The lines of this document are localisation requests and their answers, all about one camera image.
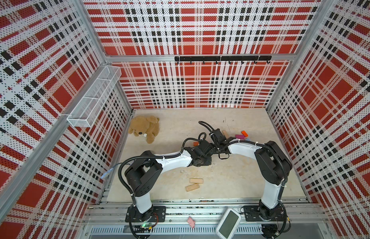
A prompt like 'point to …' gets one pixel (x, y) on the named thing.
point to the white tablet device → (228, 223)
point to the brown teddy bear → (141, 125)
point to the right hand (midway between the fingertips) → (213, 148)
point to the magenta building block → (239, 136)
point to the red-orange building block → (245, 134)
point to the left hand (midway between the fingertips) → (209, 160)
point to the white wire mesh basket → (86, 112)
